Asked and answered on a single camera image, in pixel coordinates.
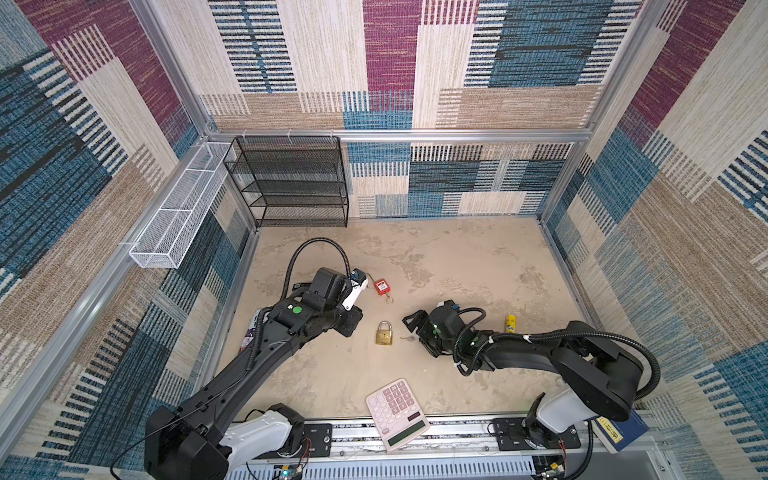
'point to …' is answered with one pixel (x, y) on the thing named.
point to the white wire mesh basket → (163, 243)
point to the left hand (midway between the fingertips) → (356, 308)
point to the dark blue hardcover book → (619, 434)
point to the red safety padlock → (383, 288)
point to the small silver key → (410, 338)
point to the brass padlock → (384, 337)
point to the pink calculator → (397, 414)
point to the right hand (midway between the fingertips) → (409, 332)
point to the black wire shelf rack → (291, 181)
